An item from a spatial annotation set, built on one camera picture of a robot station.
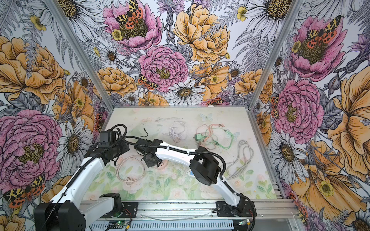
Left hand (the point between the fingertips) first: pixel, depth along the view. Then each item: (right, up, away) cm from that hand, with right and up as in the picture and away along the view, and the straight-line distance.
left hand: (125, 150), depth 84 cm
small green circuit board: (+2, -33, -13) cm, 35 cm away
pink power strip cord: (0, -5, +9) cm, 10 cm away
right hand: (+17, -8, +2) cm, 19 cm away
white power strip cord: (+73, -4, +11) cm, 74 cm away
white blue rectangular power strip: (+38, -13, 0) cm, 40 cm away
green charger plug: (+42, +6, +16) cm, 46 cm away
